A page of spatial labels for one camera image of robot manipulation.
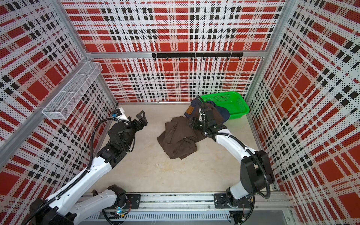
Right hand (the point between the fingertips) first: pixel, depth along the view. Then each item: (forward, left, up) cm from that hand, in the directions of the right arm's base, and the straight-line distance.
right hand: (193, 122), depth 86 cm
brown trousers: (-9, +10, -7) cm, 15 cm away
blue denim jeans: (+24, +2, -15) cm, 29 cm away
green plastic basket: (+36, -34, -17) cm, 52 cm away
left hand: (-4, +29, +13) cm, 32 cm away
